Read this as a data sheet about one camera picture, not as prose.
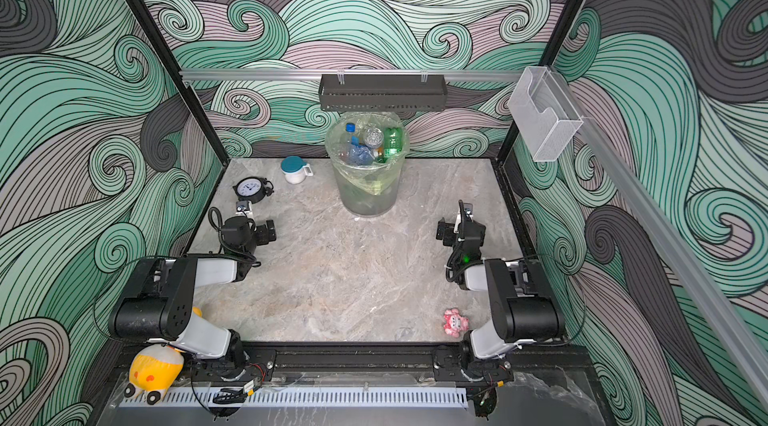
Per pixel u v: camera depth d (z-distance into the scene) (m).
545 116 0.77
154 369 0.67
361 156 0.92
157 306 0.45
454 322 0.76
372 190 0.87
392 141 0.91
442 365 0.73
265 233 0.87
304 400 0.76
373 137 0.89
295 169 1.08
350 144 0.96
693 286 0.49
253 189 1.08
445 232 0.87
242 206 0.81
